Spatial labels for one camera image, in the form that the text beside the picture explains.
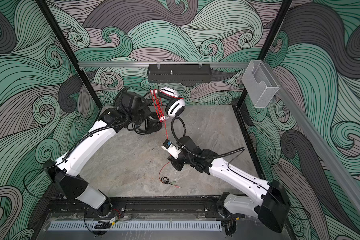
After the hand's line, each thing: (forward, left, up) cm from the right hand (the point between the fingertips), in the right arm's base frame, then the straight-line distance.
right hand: (169, 158), depth 75 cm
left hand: (+19, +9, +17) cm, 27 cm away
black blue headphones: (+27, +13, -7) cm, 31 cm away
